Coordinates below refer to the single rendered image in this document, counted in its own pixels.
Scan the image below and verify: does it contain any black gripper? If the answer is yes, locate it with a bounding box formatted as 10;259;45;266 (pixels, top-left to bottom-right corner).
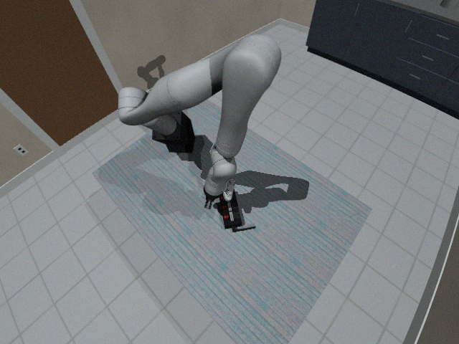
204;188;222;209

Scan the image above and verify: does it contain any black power strip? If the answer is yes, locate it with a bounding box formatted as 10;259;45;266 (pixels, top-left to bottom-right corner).
219;189;248;232

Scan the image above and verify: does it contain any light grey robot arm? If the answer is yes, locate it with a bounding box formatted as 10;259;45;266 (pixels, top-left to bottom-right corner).
118;34;281;201

